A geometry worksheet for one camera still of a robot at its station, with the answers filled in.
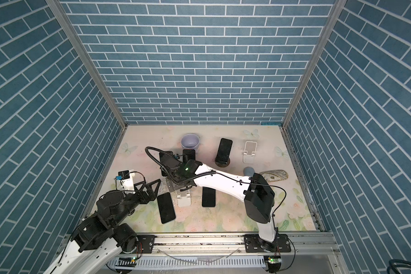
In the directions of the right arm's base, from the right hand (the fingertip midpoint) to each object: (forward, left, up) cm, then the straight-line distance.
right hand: (176, 179), depth 80 cm
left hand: (-6, +6, +8) cm, 12 cm away
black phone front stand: (-9, +6, -13) cm, 17 cm away
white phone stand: (+26, -37, -6) cm, 46 cm away
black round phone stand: (+16, -21, -9) cm, 28 cm away
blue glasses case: (+14, -36, -11) cm, 40 cm away
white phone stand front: (-4, -3, -11) cm, 12 cm away
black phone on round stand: (+22, -22, -4) cm, 31 cm away
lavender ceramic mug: (+32, +1, -10) cm, 34 cm away
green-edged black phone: (-2, -15, -12) cm, 19 cm away
